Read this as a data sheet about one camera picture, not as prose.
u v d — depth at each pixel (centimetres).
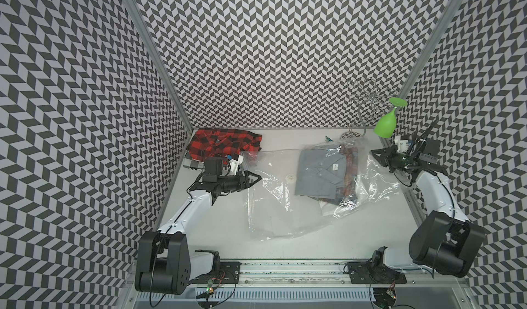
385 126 89
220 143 102
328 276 74
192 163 101
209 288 67
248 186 72
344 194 77
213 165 66
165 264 40
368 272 73
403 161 70
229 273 72
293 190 95
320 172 93
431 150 63
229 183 72
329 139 116
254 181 75
